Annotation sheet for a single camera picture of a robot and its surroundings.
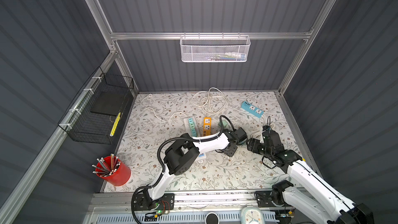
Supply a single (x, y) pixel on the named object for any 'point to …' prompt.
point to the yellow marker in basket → (115, 124)
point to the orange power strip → (207, 126)
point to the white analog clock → (252, 215)
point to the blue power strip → (251, 109)
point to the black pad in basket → (110, 102)
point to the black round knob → (212, 218)
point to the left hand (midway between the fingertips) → (230, 153)
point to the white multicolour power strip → (192, 130)
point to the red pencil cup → (111, 170)
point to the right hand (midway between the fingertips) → (254, 143)
